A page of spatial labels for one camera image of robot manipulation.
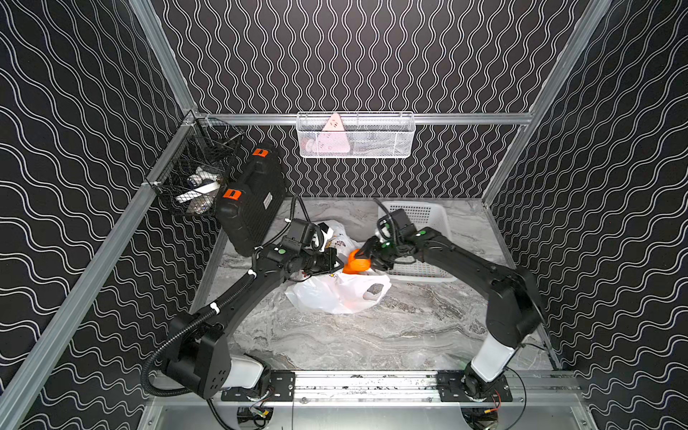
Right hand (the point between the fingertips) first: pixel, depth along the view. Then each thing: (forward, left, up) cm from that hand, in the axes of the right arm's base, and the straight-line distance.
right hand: (358, 257), depth 85 cm
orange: (-3, +1, 0) cm, 3 cm away
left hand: (-4, +4, +5) cm, 8 cm away
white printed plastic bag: (-9, +6, -6) cm, 13 cm away
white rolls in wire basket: (+16, +49, +16) cm, 54 cm away
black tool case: (+13, +36, +8) cm, 39 cm away
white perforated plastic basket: (+27, -31, -9) cm, 42 cm away
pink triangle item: (+32, +8, +23) cm, 40 cm away
